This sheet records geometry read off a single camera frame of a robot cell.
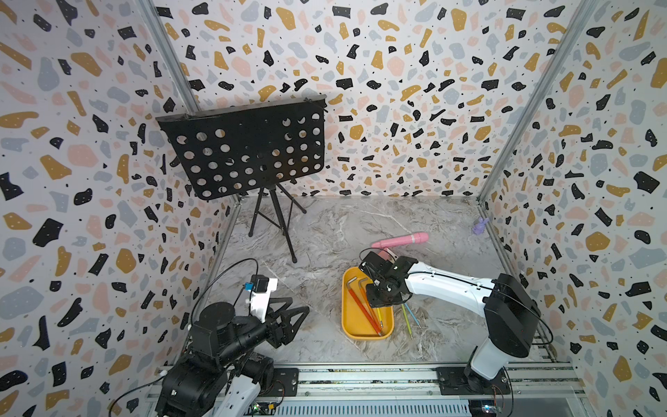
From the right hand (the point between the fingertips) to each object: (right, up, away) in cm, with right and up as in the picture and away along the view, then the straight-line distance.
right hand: (371, 303), depth 84 cm
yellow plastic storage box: (-5, -7, +1) cm, 9 cm away
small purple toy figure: (+46, +24, +23) cm, 57 cm away
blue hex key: (+13, -3, +4) cm, 14 cm away
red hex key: (-6, +1, +8) cm, 10 cm away
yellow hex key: (+2, -4, -2) cm, 5 cm away
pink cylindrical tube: (+17, +19, +19) cm, 32 cm away
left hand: (-18, +7, -24) cm, 31 cm away
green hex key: (+12, -6, +1) cm, 14 cm away
